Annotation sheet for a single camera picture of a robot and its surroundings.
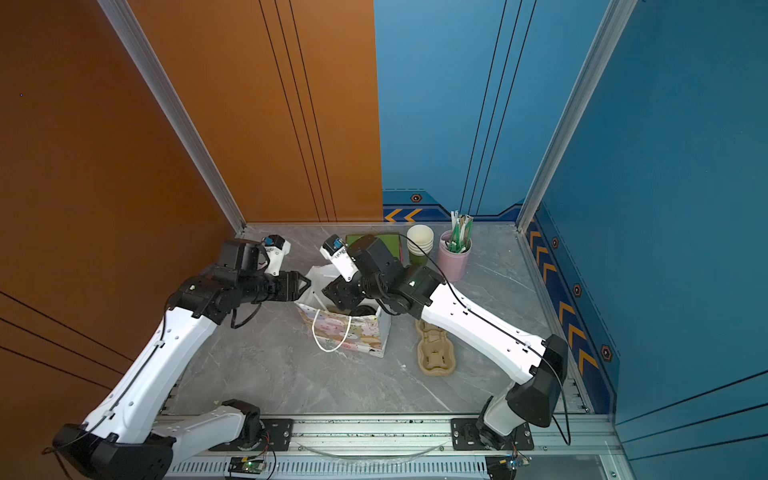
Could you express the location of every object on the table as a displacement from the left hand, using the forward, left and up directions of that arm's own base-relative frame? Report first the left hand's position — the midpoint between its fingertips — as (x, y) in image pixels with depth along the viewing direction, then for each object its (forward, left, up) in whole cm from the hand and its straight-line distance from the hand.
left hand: (303, 277), depth 74 cm
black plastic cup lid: (-3, -14, -10) cm, 18 cm away
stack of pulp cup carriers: (-9, -35, -23) cm, 43 cm away
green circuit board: (-36, +13, -26) cm, 47 cm away
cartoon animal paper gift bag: (-11, -15, -5) cm, 19 cm away
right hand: (-3, -10, +4) cm, 11 cm away
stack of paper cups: (+21, -30, -11) cm, 39 cm away
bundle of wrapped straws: (+22, -43, -6) cm, 49 cm away
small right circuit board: (-35, -52, -24) cm, 67 cm away
